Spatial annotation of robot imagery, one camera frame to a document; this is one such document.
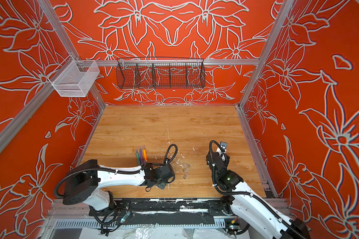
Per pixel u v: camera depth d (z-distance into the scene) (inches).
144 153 36.2
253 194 19.4
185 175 32.9
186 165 34.5
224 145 26.8
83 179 18.8
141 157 35.6
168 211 28.7
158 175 24.5
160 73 38.9
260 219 18.2
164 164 25.9
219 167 23.2
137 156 35.5
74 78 36.2
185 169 33.7
